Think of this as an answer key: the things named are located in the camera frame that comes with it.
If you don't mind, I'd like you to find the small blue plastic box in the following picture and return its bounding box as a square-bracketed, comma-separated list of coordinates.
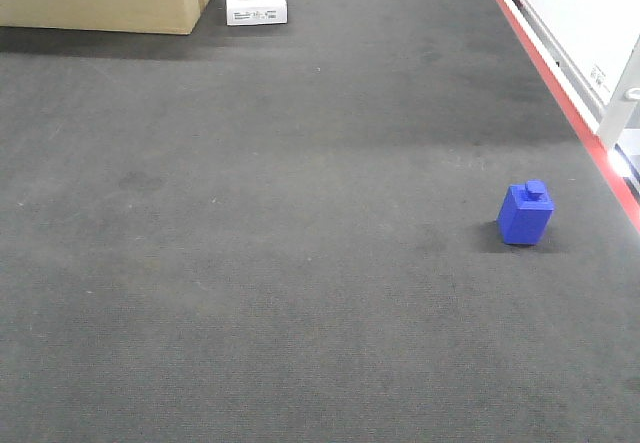
[496, 179, 556, 247]

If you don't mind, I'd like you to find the white wheeled machine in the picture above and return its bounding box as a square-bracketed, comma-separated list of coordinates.
[492, 0, 640, 164]

